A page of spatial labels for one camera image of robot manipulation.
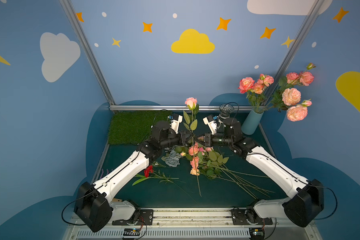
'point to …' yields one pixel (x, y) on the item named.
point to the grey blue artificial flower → (172, 157)
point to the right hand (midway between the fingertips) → (196, 137)
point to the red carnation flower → (149, 174)
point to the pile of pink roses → (205, 161)
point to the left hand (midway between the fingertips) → (194, 132)
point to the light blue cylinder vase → (252, 121)
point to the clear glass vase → (225, 110)
